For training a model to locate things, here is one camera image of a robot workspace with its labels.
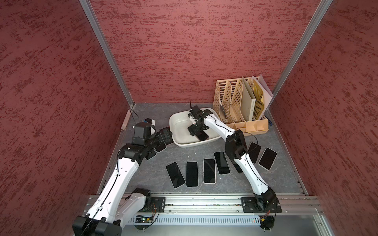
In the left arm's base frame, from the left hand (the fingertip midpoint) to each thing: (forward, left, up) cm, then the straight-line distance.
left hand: (165, 139), depth 77 cm
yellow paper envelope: (+28, -59, -2) cm, 65 cm away
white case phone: (-11, -24, -18) cm, 32 cm away
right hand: (+19, -18, -20) cm, 33 cm away
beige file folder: (+22, -48, +7) cm, 53 cm away
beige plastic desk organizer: (+37, -41, -12) cm, 56 cm away
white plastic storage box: (+27, -5, -19) cm, 33 cm away
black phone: (-12, -5, -21) cm, 25 cm away
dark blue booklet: (+31, -38, -13) cm, 51 cm away
